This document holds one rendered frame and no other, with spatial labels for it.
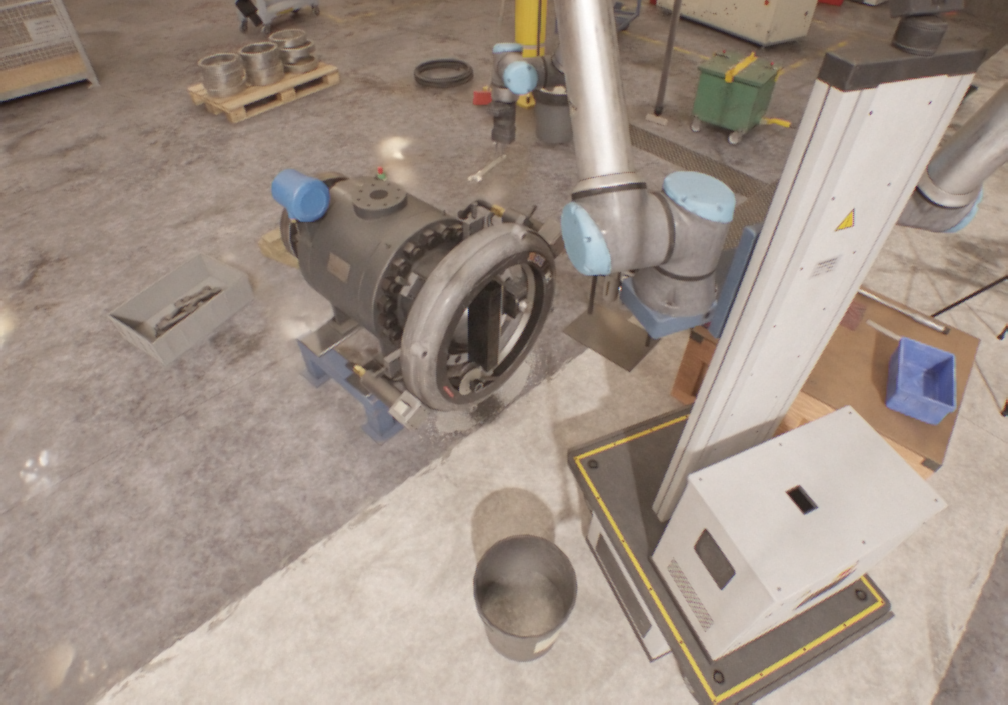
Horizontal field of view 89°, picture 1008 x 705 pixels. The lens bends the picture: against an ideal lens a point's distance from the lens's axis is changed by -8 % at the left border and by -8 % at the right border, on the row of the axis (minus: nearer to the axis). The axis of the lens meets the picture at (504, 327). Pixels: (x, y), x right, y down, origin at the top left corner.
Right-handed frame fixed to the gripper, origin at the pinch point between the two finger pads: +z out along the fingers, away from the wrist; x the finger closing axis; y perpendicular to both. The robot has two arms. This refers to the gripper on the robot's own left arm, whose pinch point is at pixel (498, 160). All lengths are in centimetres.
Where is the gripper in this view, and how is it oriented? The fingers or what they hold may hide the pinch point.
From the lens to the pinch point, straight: 194.4
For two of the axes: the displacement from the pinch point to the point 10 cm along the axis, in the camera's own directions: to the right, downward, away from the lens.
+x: -8.9, -3.3, 3.1
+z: -0.5, 7.5, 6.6
